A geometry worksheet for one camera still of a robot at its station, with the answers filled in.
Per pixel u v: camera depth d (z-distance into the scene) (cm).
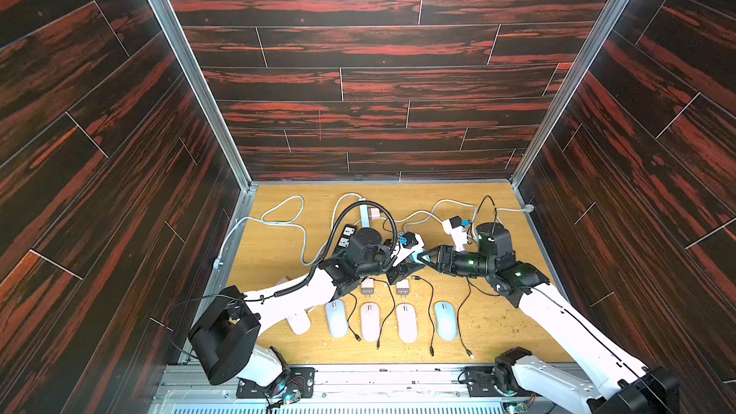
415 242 64
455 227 69
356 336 82
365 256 61
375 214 105
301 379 73
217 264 99
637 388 39
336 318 83
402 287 89
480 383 73
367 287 89
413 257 73
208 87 91
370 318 83
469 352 79
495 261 58
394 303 88
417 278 93
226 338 43
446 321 82
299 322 83
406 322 83
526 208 111
